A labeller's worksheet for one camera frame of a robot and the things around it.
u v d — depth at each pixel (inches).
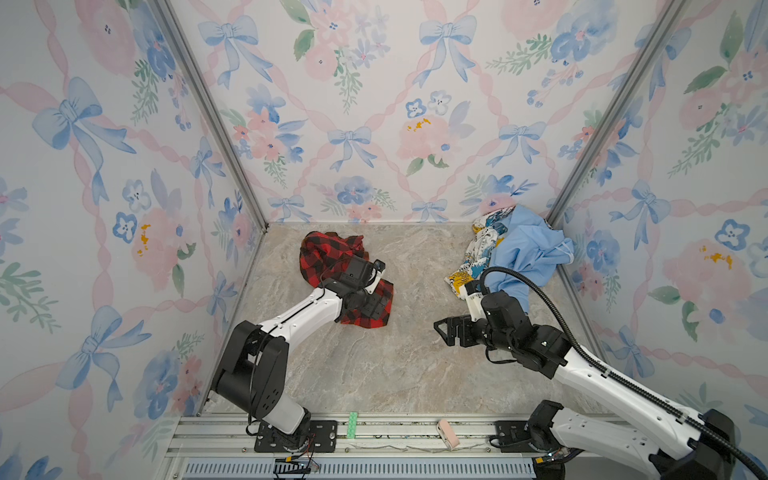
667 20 27.3
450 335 26.1
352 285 27.0
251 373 17.9
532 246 38.2
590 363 19.1
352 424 29.5
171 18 27.3
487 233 40.9
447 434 28.8
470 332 25.9
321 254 39.1
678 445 15.8
